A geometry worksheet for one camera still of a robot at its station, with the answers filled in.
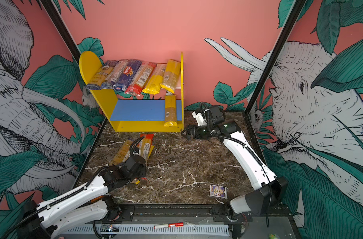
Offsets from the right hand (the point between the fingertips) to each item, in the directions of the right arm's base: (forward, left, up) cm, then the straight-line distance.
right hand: (187, 131), depth 73 cm
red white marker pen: (-36, +4, -27) cm, 45 cm away
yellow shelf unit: (+23, +37, -13) cm, 45 cm away
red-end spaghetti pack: (0, +24, -13) cm, 27 cm away
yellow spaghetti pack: (+23, +11, -10) cm, 27 cm away
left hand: (-10, +23, -18) cm, 31 cm away
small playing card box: (-21, -17, -27) cm, 38 cm away
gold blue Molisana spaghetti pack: (-2, +43, -24) cm, 49 cm away
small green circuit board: (-38, +37, -27) cm, 60 cm away
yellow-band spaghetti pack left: (-8, +24, -7) cm, 26 cm away
